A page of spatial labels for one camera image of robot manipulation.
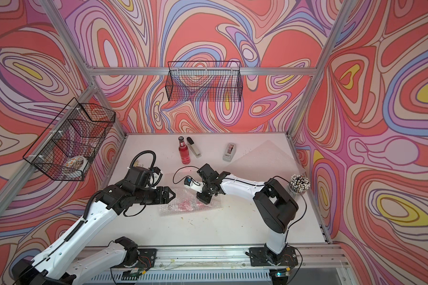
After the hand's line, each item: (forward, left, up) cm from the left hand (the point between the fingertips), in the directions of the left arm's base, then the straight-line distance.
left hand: (172, 196), depth 74 cm
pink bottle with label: (+1, -4, -12) cm, 12 cm away
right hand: (+5, -11, -13) cm, 18 cm away
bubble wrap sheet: (+31, -48, -16) cm, 60 cm away
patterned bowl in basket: (+8, +40, +10) cm, 42 cm away
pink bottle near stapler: (+28, -1, -4) cm, 28 cm away
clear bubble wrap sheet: (+5, -5, -8) cm, 11 cm away
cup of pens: (+4, -54, +3) cm, 54 cm away
